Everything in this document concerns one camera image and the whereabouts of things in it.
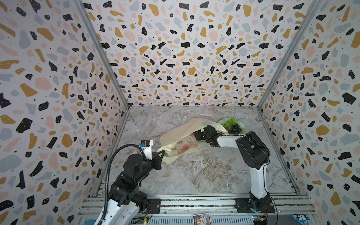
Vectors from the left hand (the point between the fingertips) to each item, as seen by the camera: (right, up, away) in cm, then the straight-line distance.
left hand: (166, 151), depth 71 cm
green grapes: (+41, +13, +32) cm, 54 cm away
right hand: (+18, +7, +31) cm, 36 cm away
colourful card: (+18, -33, -2) cm, 37 cm away
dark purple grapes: (+44, +9, +28) cm, 53 cm away
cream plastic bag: (+8, +6, +5) cm, 11 cm away
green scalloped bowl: (+50, +14, +33) cm, 61 cm away
